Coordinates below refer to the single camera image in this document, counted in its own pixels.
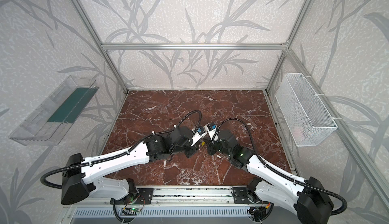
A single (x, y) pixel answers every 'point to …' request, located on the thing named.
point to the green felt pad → (74, 106)
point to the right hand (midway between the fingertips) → (204, 134)
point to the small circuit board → (129, 211)
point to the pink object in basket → (298, 132)
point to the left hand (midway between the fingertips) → (201, 139)
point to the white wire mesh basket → (307, 121)
